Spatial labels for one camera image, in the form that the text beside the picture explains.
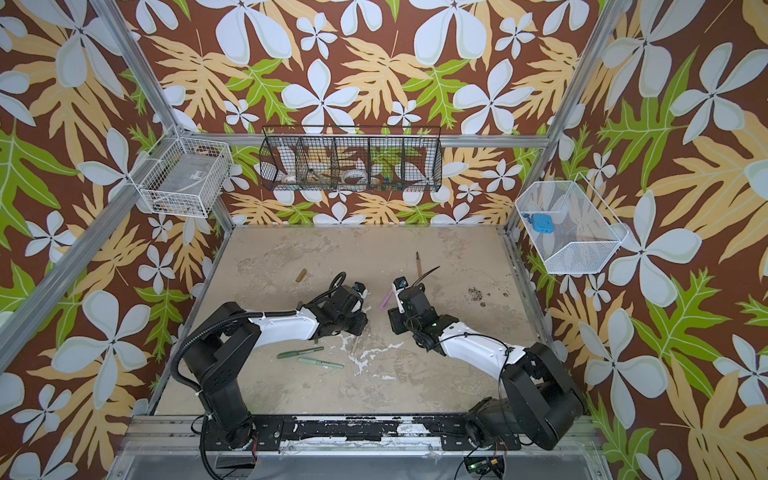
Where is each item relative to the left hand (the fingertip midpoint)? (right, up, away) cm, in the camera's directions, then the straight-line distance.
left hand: (364, 315), depth 94 cm
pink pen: (+7, +4, +5) cm, 10 cm away
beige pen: (-2, -8, -5) cm, 10 cm away
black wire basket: (-4, +52, +4) cm, 52 cm away
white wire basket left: (-53, +42, -8) cm, 68 cm away
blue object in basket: (+53, +29, -7) cm, 61 cm away
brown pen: (+20, +16, +15) cm, 29 cm away
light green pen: (-12, -12, -8) cm, 19 cm away
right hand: (+9, +3, -5) cm, 11 cm away
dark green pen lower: (-21, -10, -6) cm, 24 cm away
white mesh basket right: (+59, +27, -9) cm, 66 cm away
